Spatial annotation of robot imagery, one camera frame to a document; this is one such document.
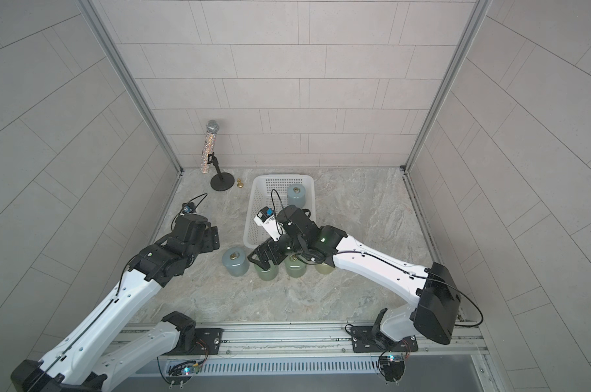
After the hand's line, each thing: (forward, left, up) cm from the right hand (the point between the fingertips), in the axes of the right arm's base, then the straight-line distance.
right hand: (261, 251), depth 69 cm
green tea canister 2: (0, -9, -13) cm, 15 cm away
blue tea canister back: (+29, -10, -11) cm, 33 cm away
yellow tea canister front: (+1, -19, -18) cm, 26 cm away
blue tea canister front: (+3, +11, -12) cm, 16 cm away
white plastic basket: (+34, +5, -13) cm, 37 cm away
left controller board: (-25, +23, -17) cm, 38 cm away
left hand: (+10, +17, -2) cm, 20 cm away
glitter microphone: (+46, +20, +11) cm, 51 cm away
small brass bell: (+42, +15, -16) cm, 47 cm away
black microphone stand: (+45, +24, -17) cm, 54 cm away
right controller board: (-27, -36, -22) cm, 50 cm away
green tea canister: (-1, 0, -14) cm, 14 cm away
